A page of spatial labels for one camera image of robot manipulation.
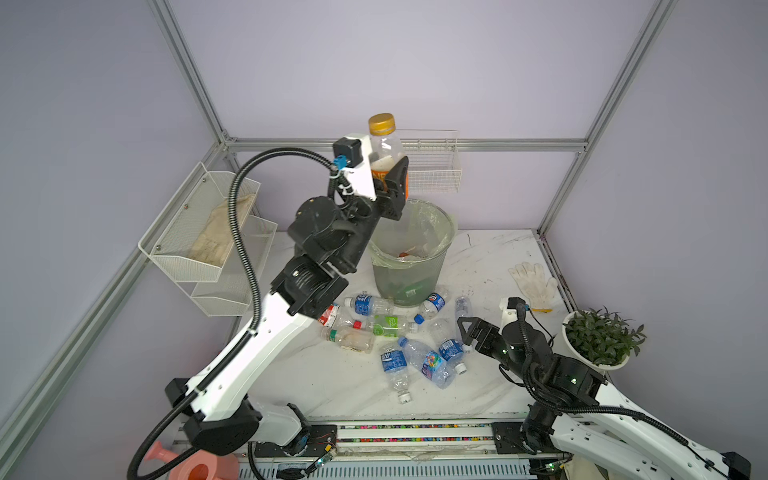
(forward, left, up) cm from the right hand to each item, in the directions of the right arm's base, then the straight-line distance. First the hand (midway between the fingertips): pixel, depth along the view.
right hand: (465, 326), depth 72 cm
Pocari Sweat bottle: (-3, +18, -15) cm, 23 cm away
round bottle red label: (+32, +15, -10) cm, 37 cm away
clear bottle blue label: (0, +1, -14) cm, 14 cm away
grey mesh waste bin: (+21, +13, -13) cm, 28 cm away
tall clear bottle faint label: (+15, -4, -16) cm, 22 cm away
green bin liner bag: (+34, +9, -2) cm, 36 cm away
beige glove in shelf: (+20, +65, +12) cm, 69 cm away
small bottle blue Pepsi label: (+15, +6, -14) cm, 22 cm away
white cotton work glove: (+25, -33, -22) cm, 47 cm away
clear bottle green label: (+7, +19, -14) cm, 25 cm away
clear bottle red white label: (+12, +38, -16) cm, 43 cm away
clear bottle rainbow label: (-5, +7, -14) cm, 16 cm away
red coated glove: (-28, +58, -7) cm, 65 cm away
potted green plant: (-2, -34, -3) cm, 34 cm away
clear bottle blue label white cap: (+15, +26, -15) cm, 33 cm away
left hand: (+11, +17, +39) cm, 44 cm away
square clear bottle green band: (+5, +32, -19) cm, 37 cm away
